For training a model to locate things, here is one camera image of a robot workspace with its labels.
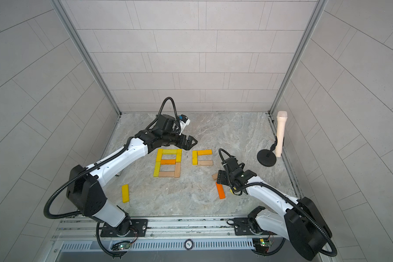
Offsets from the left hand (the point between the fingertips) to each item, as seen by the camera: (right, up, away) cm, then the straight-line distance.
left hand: (194, 138), depth 80 cm
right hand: (+14, -22, +6) cm, 27 cm away
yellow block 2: (0, -13, +13) cm, 19 cm away
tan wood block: (-15, -20, +7) cm, 26 cm away
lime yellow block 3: (+16, -19, -19) cm, 31 cm away
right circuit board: (+29, -44, -12) cm, 54 cm away
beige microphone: (+41, +11, -5) cm, 43 cm away
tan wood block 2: (-10, -18, +9) cm, 22 cm away
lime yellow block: (-15, -9, +15) cm, 23 cm away
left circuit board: (-28, -42, -14) cm, 53 cm away
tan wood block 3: (+5, -15, +11) cm, 19 cm away
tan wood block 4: (+11, -21, +6) cm, 24 cm away
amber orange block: (+5, -10, +18) cm, 21 cm away
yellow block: (-10, -11, +14) cm, 20 cm away
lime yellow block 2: (-21, -17, +9) cm, 29 cm away
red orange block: (+13, -27, +2) cm, 30 cm away
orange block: (-15, -15, +11) cm, 24 cm away
